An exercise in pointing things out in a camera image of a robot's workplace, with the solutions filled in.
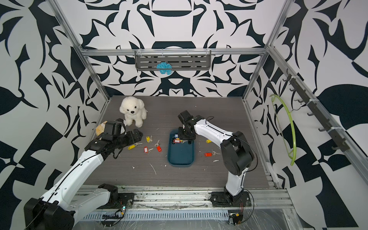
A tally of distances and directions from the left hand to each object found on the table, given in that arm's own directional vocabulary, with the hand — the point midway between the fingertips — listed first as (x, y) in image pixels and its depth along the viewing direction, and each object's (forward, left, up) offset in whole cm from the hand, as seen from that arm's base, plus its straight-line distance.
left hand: (135, 133), depth 81 cm
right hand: (+3, -25, -8) cm, 27 cm away
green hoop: (-18, -75, +11) cm, 78 cm away
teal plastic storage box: (-6, -25, -16) cm, 30 cm away
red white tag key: (-3, -4, -15) cm, 16 cm away
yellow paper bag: (+12, +29, -12) cm, 33 cm away
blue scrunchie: (+37, -16, +17) cm, 44 cm away
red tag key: (-7, -44, -16) cm, 47 cm away
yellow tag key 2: (-1, +5, -12) cm, 13 cm away
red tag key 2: (0, -10, -15) cm, 18 cm away
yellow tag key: (+2, -43, -16) cm, 46 cm away
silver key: (+5, -4, -15) cm, 17 cm away
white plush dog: (+17, +4, +1) cm, 17 cm away
